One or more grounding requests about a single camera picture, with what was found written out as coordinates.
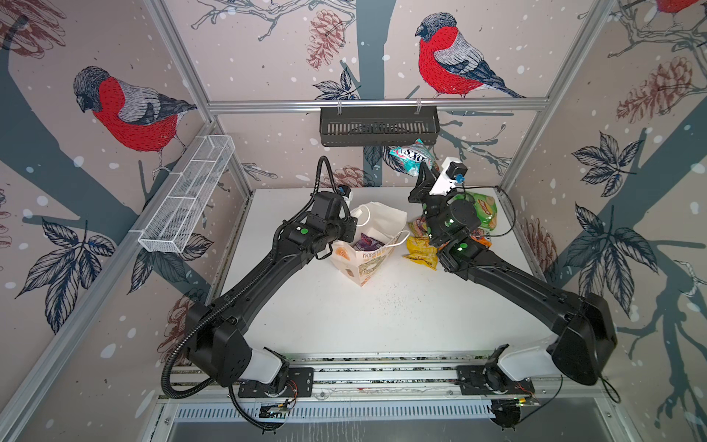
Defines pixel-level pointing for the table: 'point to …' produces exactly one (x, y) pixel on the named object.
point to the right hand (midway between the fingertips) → (419, 167)
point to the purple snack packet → (367, 243)
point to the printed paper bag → (379, 228)
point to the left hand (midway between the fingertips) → (351, 220)
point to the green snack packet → (486, 208)
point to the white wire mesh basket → (179, 206)
